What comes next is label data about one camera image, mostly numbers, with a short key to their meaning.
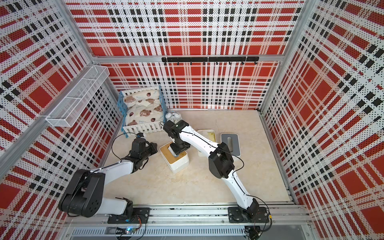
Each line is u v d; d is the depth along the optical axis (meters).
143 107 1.12
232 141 0.97
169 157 0.85
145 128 1.02
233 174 0.59
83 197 0.43
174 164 0.80
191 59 0.88
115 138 1.08
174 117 1.03
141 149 0.73
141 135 0.82
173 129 0.65
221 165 0.56
